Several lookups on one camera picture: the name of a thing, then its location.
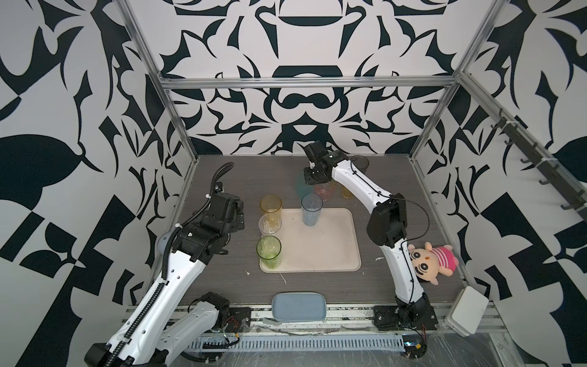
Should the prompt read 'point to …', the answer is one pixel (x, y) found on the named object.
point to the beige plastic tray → (332, 246)
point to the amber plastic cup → (271, 204)
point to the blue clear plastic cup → (312, 204)
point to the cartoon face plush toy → (429, 261)
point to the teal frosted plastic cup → (302, 187)
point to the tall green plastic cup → (268, 249)
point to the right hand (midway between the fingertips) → (310, 174)
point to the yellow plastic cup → (345, 193)
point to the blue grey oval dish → (296, 306)
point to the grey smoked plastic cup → (361, 161)
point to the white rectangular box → (467, 311)
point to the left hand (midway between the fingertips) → (218, 209)
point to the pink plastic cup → (325, 190)
